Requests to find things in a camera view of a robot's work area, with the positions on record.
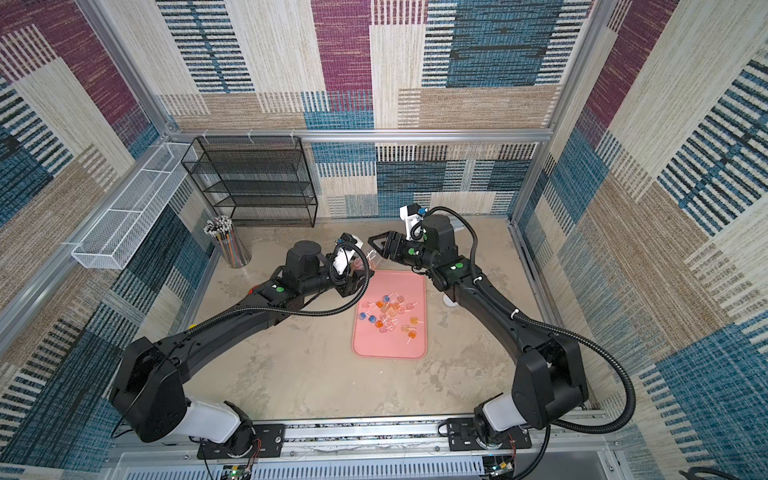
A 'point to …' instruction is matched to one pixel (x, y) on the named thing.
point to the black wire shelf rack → (264, 180)
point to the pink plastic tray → (368, 341)
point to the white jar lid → (449, 302)
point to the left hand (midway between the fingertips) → (367, 265)
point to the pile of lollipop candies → (388, 312)
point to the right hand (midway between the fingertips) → (379, 246)
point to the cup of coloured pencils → (233, 248)
